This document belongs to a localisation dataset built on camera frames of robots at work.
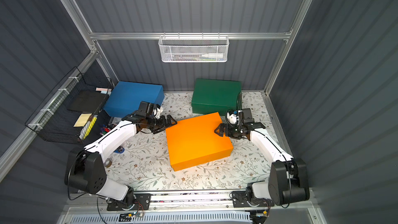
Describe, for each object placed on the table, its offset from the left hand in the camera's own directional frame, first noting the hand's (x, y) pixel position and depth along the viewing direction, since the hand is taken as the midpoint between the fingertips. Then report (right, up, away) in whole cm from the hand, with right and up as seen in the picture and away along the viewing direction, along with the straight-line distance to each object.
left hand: (170, 125), depth 85 cm
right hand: (+29, -4, 0) cm, 30 cm away
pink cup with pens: (-36, -2, 0) cm, 36 cm away
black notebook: (-41, +13, -6) cm, 44 cm away
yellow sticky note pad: (-39, +4, -13) cm, 41 cm away
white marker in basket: (+24, +41, +9) cm, 49 cm away
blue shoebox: (-39, +17, +28) cm, 51 cm away
